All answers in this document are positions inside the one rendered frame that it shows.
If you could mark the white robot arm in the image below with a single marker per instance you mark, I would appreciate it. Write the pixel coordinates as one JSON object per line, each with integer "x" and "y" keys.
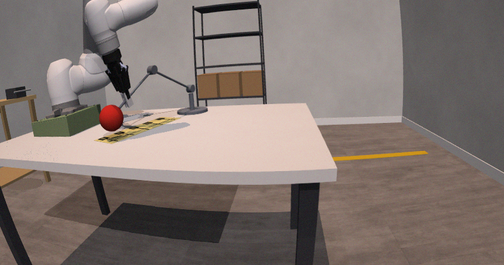
{"x": 101, "y": 20}

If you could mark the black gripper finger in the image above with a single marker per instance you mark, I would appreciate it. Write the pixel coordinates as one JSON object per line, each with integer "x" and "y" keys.
{"x": 124, "y": 81}
{"x": 115, "y": 82}

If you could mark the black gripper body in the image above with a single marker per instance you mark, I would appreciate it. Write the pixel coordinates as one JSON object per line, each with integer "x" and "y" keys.
{"x": 113, "y": 60}

